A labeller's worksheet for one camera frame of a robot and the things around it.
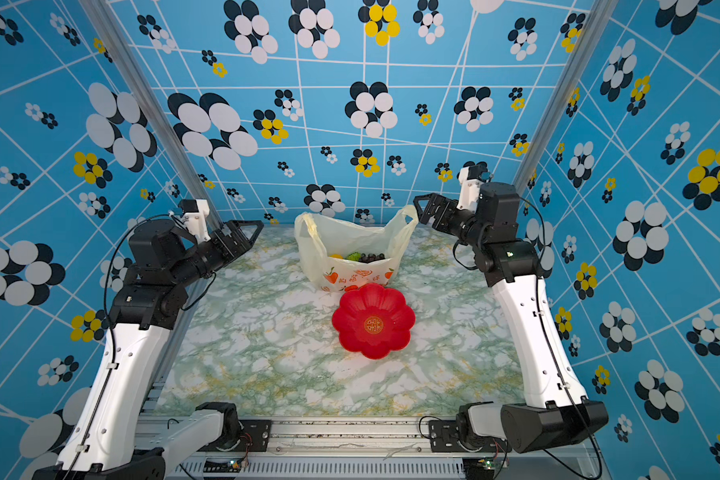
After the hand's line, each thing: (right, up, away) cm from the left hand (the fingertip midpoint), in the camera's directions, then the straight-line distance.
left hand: (254, 229), depth 64 cm
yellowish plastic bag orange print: (+13, -1, +6) cm, 15 cm away
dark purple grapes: (+26, -7, +34) cm, 43 cm away
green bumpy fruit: (+21, -6, +38) cm, 43 cm away
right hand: (+39, +6, +3) cm, 40 cm away
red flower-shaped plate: (+26, -27, +30) cm, 48 cm away
